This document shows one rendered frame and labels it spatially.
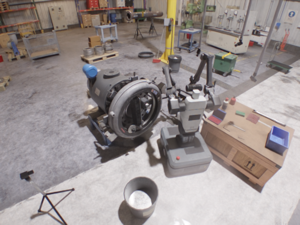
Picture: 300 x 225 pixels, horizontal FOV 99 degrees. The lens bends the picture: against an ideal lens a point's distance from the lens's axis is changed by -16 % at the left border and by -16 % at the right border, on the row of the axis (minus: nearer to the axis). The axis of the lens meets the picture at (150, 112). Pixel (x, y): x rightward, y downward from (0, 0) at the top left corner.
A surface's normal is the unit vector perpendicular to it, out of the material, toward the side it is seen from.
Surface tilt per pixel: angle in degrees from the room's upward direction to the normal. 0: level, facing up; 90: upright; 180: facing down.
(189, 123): 90
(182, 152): 0
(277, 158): 0
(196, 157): 0
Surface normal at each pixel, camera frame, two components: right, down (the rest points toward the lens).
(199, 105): 0.15, 0.61
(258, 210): 0.00, -0.79
